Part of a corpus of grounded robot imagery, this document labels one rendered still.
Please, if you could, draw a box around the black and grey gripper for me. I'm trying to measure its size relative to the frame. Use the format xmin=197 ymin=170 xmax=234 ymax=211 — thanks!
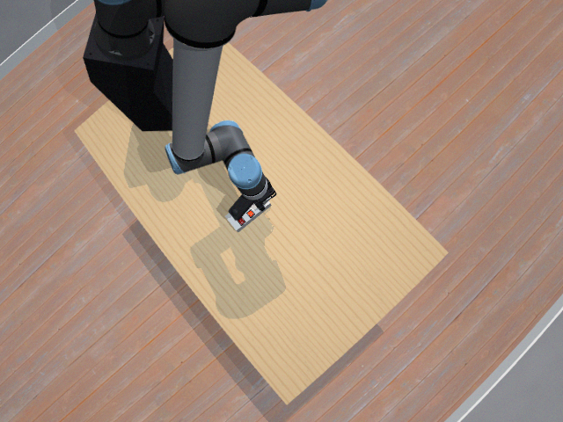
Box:
xmin=254 ymin=175 xmax=276 ymax=211

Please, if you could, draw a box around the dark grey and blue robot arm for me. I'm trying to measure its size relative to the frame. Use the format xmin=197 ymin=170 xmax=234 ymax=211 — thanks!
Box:
xmin=94 ymin=0 xmax=327 ymax=221

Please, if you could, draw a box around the grey power strip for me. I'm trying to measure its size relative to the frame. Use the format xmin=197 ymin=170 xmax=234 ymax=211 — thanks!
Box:
xmin=225 ymin=202 xmax=271 ymax=232

